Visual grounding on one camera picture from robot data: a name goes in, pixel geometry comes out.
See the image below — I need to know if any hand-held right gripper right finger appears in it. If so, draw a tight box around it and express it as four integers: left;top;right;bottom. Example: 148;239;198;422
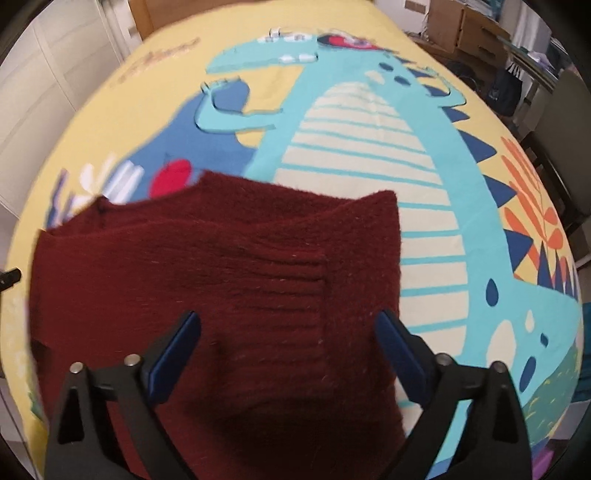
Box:
374;310;532;480

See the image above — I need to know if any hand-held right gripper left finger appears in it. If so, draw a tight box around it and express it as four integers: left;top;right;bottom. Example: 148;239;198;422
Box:
44;311;204;480

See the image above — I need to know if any dark red knitted sweater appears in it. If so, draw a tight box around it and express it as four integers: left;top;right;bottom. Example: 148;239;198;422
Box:
28;170;409;480

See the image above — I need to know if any yellow dinosaur printed blanket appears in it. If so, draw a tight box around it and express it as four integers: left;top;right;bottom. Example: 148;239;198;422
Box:
0;0;585;480

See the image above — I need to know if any white wardrobe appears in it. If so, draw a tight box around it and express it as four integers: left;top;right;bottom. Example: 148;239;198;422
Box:
0;0;134;217

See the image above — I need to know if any grey chair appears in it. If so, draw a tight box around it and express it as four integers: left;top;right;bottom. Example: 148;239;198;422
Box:
519;69;591;273

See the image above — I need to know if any navy tote bag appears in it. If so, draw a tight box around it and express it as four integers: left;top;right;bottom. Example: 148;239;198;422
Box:
487;62;527;117

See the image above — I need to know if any wooden bed headboard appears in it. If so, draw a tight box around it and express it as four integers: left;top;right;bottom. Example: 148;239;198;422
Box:
128;0;155;37

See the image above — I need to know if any wooden drawer cabinet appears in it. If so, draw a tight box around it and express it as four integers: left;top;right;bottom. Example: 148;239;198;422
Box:
427;0;511;55

